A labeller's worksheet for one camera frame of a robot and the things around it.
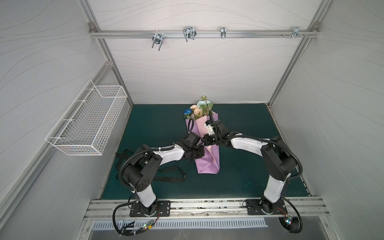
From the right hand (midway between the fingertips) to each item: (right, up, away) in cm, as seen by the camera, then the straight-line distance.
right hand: (203, 135), depth 93 cm
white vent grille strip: (-46, -39, -24) cm, 65 cm away
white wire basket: (-57, +7, -24) cm, 62 cm away
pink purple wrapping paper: (+3, -15, -5) cm, 17 cm away
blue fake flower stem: (-12, +16, +18) cm, 27 cm away
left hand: (+2, -10, -3) cm, 10 cm away
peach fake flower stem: (-3, +15, +18) cm, 24 cm away
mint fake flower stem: (+1, +20, +19) cm, 27 cm away
